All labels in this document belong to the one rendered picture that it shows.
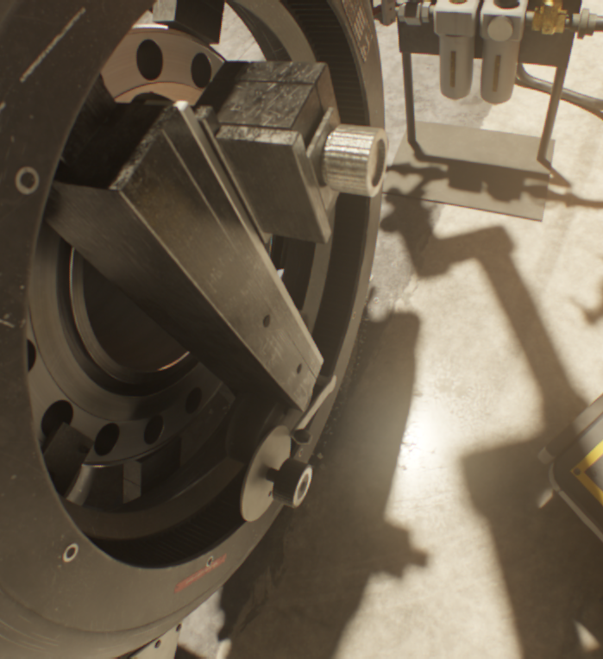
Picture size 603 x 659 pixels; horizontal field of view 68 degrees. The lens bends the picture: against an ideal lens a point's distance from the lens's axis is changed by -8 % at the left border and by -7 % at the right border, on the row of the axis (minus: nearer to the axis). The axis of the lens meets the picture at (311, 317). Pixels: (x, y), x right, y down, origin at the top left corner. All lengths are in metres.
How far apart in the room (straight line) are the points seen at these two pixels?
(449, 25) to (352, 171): 0.84
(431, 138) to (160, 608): 1.30
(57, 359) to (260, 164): 0.25
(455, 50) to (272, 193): 0.87
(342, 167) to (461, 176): 1.06
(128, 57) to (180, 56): 0.07
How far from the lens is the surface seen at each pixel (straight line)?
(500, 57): 1.14
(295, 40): 0.57
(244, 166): 0.30
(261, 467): 0.53
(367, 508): 0.98
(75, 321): 0.44
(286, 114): 0.29
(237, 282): 0.35
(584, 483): 0.69
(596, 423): 0.72
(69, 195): 0.29
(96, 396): 0.49
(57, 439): 0.46
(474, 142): 1.45
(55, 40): 0.25
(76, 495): 0.74
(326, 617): 0.99
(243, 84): 0.33
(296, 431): 0.57
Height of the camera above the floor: 0.97
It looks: 59 degrees down
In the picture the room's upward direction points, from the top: 23 degrees counter-clockwise
